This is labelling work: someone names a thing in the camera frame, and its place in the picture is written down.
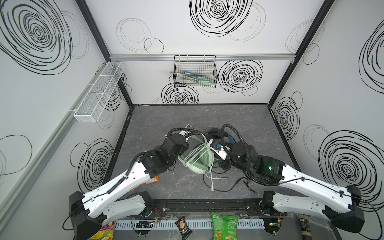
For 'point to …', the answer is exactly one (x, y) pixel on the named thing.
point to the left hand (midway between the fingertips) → (180, 134)
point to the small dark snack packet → (185, 232)
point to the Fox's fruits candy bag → (106, 232)
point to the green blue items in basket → (192, 78)
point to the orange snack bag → (155, 179)
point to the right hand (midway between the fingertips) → (211, 147)
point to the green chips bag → (224, 227)
